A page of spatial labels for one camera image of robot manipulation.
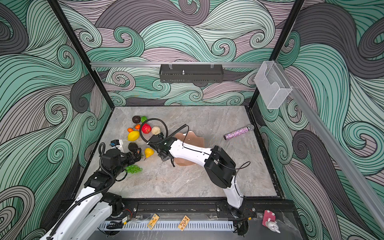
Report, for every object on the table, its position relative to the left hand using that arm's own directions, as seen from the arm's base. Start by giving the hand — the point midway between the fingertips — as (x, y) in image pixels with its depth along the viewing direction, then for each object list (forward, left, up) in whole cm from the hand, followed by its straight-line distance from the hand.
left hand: (135, 150), depth 80 cm
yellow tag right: (-31, -28, -11) cm, 44 cm away
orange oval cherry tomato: (+21, +12, -11) cm, 27 cm away
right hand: (+2, -18, -6) cm, 19 cm away
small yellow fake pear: (+4, -5, -10) cm, 12 cm away
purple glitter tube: (+24, -72, -9) cm, 77 cm away
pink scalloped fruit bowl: (+15, -31, -11) cm, 36 cm away
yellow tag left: (-31, -13, -12) cm, 36 cm away
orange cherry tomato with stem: (+25, +8, -12) cm, 29 cm away
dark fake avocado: (+7, +6, -8) cm, 12 cm away
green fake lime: (+31, +4, -10) cm, 32 cm away
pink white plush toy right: (-30, -67, -7) cm, 74 cm away
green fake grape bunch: (-6, +2, -12) cm, 14 cm away
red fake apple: (+23, +1, -11) cm, 26 cm away
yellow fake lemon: (+14, +7, -9) cm, 18 cm away
